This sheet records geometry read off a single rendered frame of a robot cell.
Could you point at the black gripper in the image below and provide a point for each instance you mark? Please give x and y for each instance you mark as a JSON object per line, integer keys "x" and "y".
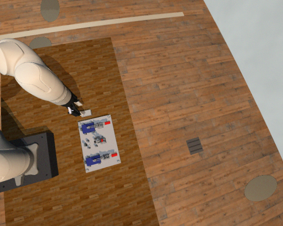
{"x": 71, "y": 106}

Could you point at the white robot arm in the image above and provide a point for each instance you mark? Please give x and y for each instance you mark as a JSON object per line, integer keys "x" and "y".
{"x": 18, "y": 60}

